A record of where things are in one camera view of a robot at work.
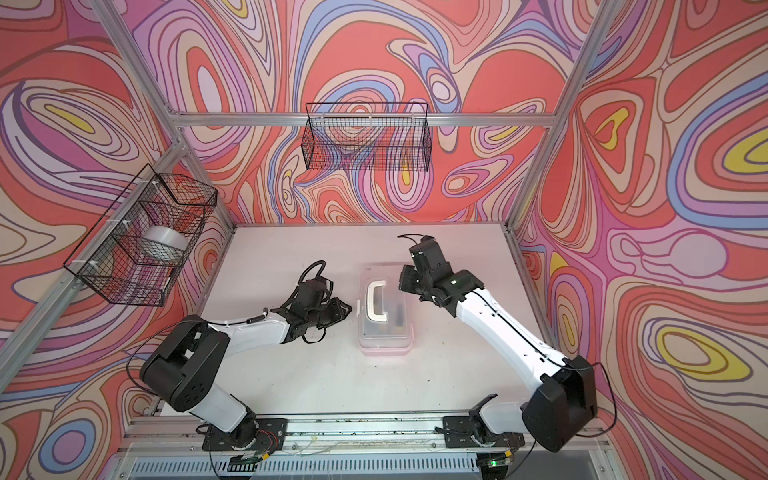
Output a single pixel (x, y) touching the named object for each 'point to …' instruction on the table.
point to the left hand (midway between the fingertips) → (355, 309)
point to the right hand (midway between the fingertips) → (406, 284)
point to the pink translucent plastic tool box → (384, 311)
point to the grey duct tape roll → (164, 242)
